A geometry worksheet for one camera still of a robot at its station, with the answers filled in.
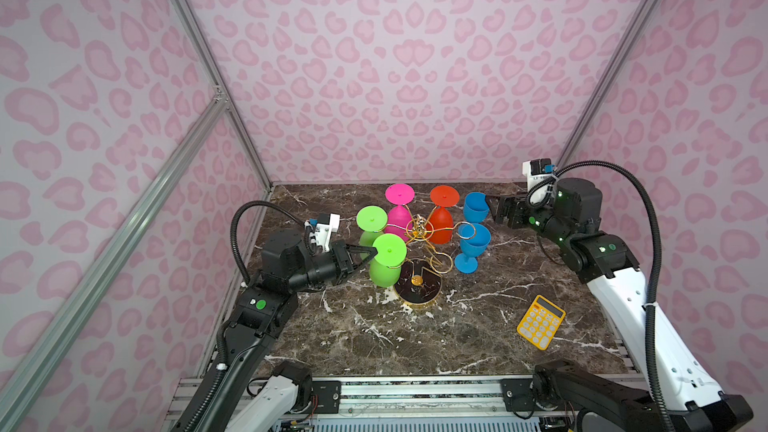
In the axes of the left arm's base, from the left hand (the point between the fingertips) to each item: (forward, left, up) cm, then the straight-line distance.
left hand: (377, 249), depth 61 cm
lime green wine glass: (+11, +2, -5) cm, 12 cm away
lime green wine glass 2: (-1, -1, -5) cm, 5 cm away
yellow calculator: (-5, -44, -33) cm, 55 cm away
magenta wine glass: (+19, -5, -4) cm, 20 cm away
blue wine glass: (+17, -27, -23) cm, 39 cm away
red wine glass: (+18, -16, -4) cm, 24 cm away
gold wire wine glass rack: (+10, -10, -32) cm, 35 cm away
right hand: (+13, -29, +2) cm, 32 cm away
